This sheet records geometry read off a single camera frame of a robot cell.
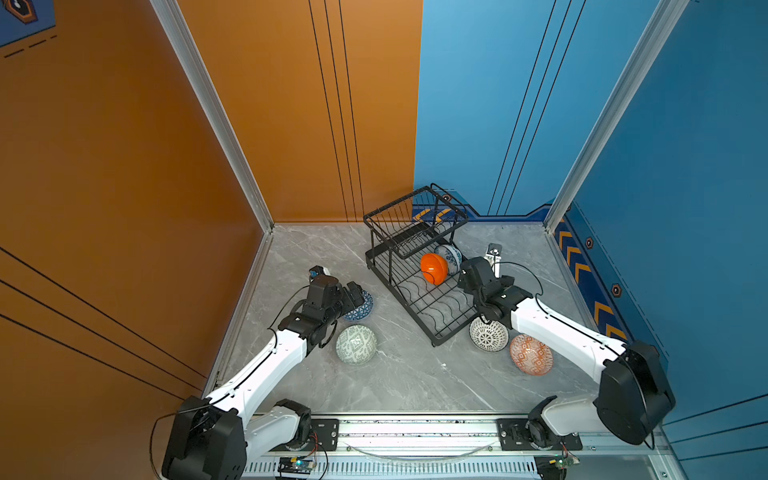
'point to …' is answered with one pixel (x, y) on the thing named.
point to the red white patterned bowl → (531, 355)
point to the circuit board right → (554, 466)
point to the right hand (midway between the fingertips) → (477, 274)
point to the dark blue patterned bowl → (362, 311)
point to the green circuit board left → (295, 465)
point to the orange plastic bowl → (434, 268)
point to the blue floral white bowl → (453, 258)
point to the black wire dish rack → (413, 258)
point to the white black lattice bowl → (488, 337)
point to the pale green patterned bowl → (356, 344)
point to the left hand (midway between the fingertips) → (351, 290)
